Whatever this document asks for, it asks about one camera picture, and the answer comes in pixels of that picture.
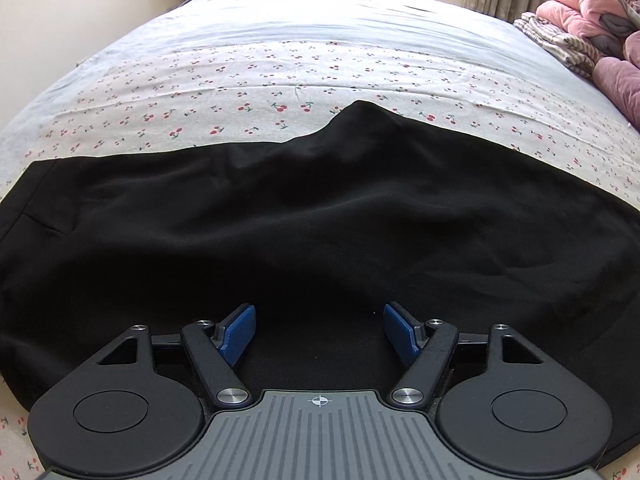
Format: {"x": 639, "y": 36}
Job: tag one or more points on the mauve folded quilt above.
{"x": 620, "y": 80}

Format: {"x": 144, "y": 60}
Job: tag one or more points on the light blue bed sheet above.
{"x": 300, "y": 15}

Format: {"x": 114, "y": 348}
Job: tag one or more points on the light pink quilt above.
{"x": 575, "y": 15}

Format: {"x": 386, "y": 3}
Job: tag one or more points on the striped folded blanket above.
{"x": 560, "y": 40}

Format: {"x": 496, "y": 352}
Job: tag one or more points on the black pants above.
{"x": 300, "y": 220}

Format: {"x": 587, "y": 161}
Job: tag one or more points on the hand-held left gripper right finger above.
{"x": 400, "y": 332}

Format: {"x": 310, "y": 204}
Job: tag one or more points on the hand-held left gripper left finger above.
{"x": 237, "y": 332}

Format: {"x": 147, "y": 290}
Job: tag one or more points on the bed with cherry print sheet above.
{"x": 350, "y": 80}

